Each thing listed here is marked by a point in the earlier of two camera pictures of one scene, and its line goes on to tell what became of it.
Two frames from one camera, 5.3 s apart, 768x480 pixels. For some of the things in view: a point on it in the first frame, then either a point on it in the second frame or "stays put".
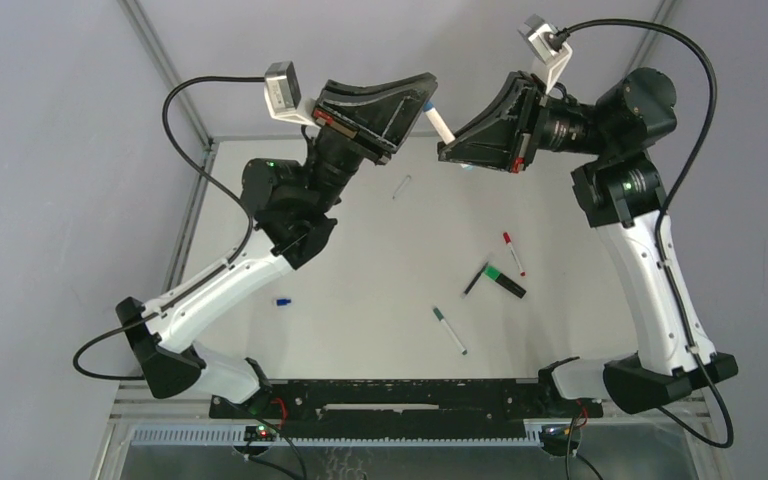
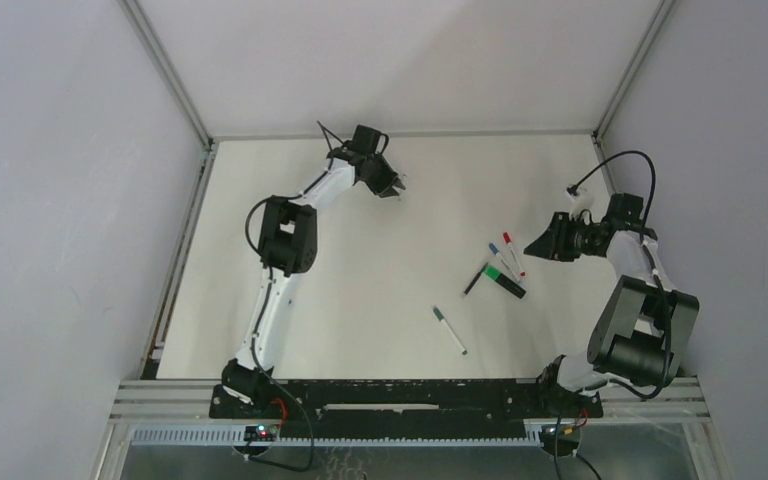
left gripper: [352, 134] -> [379, 176]
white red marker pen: [522, 272] stays put
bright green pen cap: [492, 272] stays put
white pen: [439, 124] -> [508, 267]
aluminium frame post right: [661, 20] stays put
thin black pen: [466, 291] stays put
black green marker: [511, 286] stays put
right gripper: [526, 122] -> [562, 235]
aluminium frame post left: [162, 63] stays put
